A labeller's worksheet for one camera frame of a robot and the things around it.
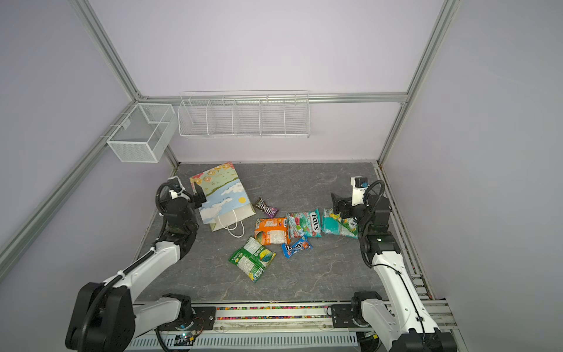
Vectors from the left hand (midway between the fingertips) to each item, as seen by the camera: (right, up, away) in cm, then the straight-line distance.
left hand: (183, 188), depth 81 cm
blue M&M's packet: (+44, -23, +8) cm, 51 cm away
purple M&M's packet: (+26, -8, +19) cm, 33 cm away
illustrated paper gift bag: (+13, -6, +11) cm, 18 cm away
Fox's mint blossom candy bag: (+46, -16, +13) cm, 50 cm away
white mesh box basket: (-28, +25, +19) cm, 42 cm away
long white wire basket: (+36, +36, +25) cm, 56 cm away
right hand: (+59, -1, -3) cm, 59 cm away
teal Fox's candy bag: (+59, -16, +13) cm, 62 cm away
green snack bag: (+25, -28, +3) cm, 38 cm away
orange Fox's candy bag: (+31, -18, +11) cm, 38 cm away
